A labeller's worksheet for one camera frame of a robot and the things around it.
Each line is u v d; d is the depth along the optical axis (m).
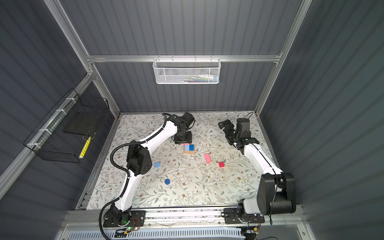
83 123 0.77
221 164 0.92
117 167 0.55
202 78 0.92
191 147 0.96
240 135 0.67
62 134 0.71
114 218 0.63
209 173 0.89
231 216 0.74
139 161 0.57
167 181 0.85
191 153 0.96
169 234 0.77
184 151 0.98
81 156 0.66
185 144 0.95
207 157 0.96
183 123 0.71
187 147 0.96
